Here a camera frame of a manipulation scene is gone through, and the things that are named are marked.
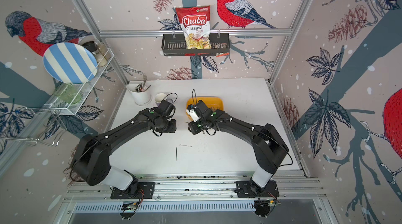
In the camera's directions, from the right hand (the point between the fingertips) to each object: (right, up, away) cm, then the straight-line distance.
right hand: (192, 127), depth 85 cm
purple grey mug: (-23, +16, +16) cm, 32 cm away
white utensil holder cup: (-36, +16, +18) cm, 44 cm away
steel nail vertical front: (-9, -15, 0) cm, 18 cm away
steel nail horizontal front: (-5, -12, +6) cm, 14 cm away
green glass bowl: (-55, +19, -16) cm, 60 cm away
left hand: (-9, 0, +1) cm, 9 cm away
